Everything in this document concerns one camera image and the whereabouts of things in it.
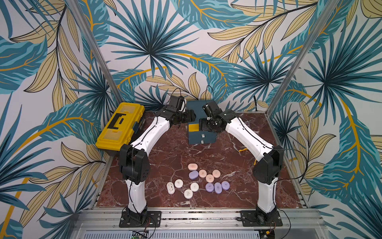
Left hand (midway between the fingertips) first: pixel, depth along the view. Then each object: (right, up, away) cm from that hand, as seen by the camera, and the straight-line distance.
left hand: (191, 117), depth 87 cm
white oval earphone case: (-12, -39, -5) cm, 41 cm away
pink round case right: (+15, -33, +1) cm, 36 cm away
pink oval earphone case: (+1, -29, +3) cm, 30 cm away
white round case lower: (-2, -41, -7) cm, 42 cm away
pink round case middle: (+11, -35, -1) cm, 37 cm away
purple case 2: (+19, -38, -4) cm, 42 cm away
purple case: (+10, -39, -5) cm, 40 cm away
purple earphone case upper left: (+1, -33, 0) cm, 33 cm away
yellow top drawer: (+1, -6, -7) cm, 9 cm away
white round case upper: (-7, -37, -3) cm, 38 cm away
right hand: (+8, -5, -1) cm, 9 cm away
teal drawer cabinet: (+2, +3, -5) cm, 6 cm away
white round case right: (+2, -38, -4) cm, 39 cm away
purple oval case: (+14, -39, -5) cm, 42 cm away
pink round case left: (+6, -33, +1) cm, 33 cm away
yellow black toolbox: (-39, -4, +3) cm, 39 cm away
